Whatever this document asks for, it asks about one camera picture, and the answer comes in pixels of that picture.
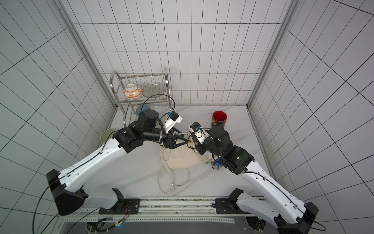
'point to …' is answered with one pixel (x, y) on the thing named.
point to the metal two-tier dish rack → (118, 84)
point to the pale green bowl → (107, 134)
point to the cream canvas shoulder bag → (184, 155)
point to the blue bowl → (141, 107)
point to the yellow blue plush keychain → (216, 164)
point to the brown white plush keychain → (191, 143)
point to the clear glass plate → (151, 89)
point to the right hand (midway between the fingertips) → (188, 135)
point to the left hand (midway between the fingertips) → (181, 141)
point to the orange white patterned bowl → (132, 91)
